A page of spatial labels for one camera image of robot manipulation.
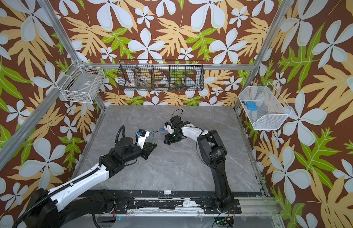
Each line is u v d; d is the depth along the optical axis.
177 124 0.82
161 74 0.97
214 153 0.56
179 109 1.20
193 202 0.76
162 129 1.05
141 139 0.68
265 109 0.83
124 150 0.59
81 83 0.86
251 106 0.86
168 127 0.93
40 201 0.39
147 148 0.67
